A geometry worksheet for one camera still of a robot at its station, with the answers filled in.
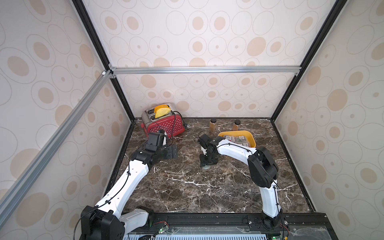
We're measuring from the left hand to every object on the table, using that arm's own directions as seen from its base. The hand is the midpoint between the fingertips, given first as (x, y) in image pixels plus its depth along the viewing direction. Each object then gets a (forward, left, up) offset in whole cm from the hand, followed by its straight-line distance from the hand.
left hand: (174, 148), depth 80 cm
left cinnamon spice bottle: (+29, -24, -12) cm, 39 cm away
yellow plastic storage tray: (+21, -46, -17) cm, 53 cm away
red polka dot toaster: (+23, +5, -5) cm, 24 cm away
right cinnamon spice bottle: (+28, -40, -11) cm, 50 cm away
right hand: (-2, -16, -17) cm, 23 cm away
